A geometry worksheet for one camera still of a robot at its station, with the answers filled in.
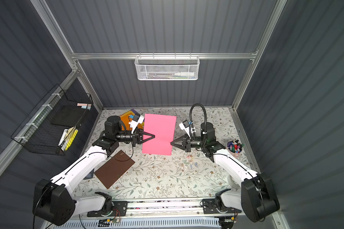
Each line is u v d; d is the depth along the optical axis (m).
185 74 0.94
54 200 0.41
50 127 0.72
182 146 0.68
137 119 0.63
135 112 1.19
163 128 0.67
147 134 0.67
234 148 0.81
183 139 0.68
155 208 0.75
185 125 0.67
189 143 0.65
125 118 0.62
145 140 0.68
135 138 0.63
